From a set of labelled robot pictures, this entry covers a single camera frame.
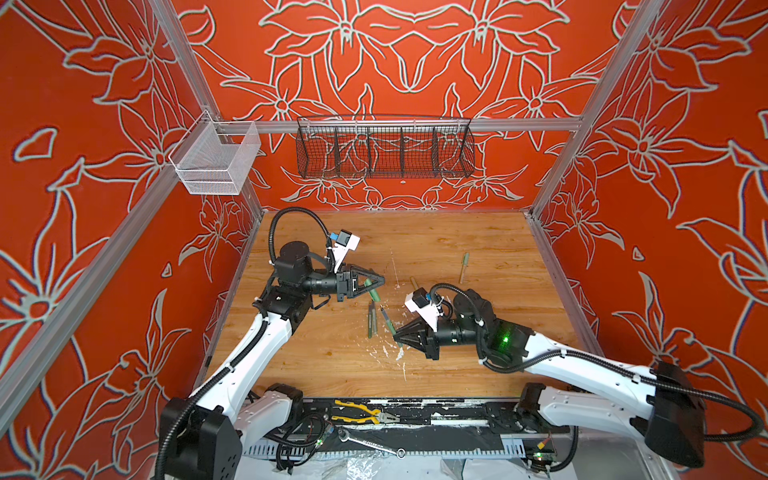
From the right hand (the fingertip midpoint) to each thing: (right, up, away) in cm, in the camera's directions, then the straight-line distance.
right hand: (395, 333), depth 66 cm
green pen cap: (-5, +10, -3) cm, 11 cm away
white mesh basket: (-57, +47, +26) cm, 79 cm away
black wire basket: (-2, +52, +32) cm, 61 cm away
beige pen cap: (+8, +6, +32) cm, 33 cm away
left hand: (-3, +11, -2) cm, 12 cm away
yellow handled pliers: (-4, -24, +7) cm, 25 cm away
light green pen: (-5, -3, +24) cm, 25 cm away
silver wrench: (-12, -27, +5) cm, 30 cm away
